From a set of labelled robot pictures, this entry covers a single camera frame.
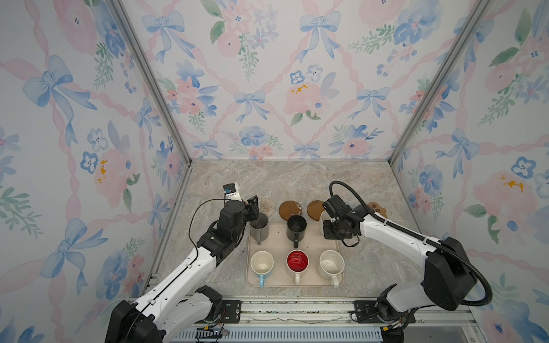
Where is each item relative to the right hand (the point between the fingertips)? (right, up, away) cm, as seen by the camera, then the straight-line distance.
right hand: (327, 231), depth 86 cm
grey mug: (-28, +1, +4) cm, 28 cm away
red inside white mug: (-12, -11, -3) cm, 17 cm away
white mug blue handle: (-26, -12, -3) cm, 29 cm away
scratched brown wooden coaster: (-15, +7, +14) cm, 22 cm away
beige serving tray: (-21, -12, -3) cm, 24 cm away
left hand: (-30, +15, -8) cm, 34 cm away
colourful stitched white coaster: (-25, +8, +14) cm, 30 cm away
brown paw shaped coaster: (+27, +7, +14) cm, 31 cm away
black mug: (-12, +1, +4) cm, 13 cm away
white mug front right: (+1, -12, -3) cm, 13 cm away
